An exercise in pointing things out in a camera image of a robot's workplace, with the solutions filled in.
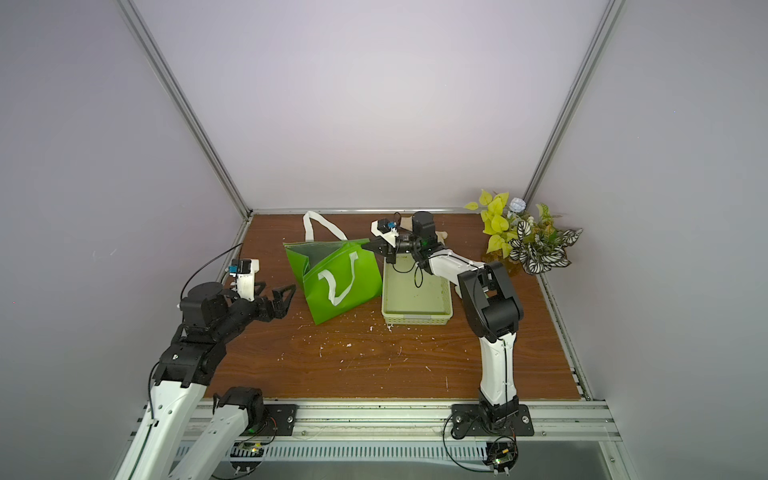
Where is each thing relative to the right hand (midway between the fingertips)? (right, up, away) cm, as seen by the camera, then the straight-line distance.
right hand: (366, 238), depth 86 cm
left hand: (-19, -11, -14) cm, 27 cm away
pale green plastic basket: (+14, -19, +11) cm, 26 cm away
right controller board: (+34, -52, -16) cm, 65 cm away
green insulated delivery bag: (-8, -11, -2) cm, 13 cm away
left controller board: (-29, -54, -14) cm, 63 cm away
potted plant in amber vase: (+46, -1, -7) cm, 47 cm away
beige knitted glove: (+12, +4, -8) cm, 15 cm away
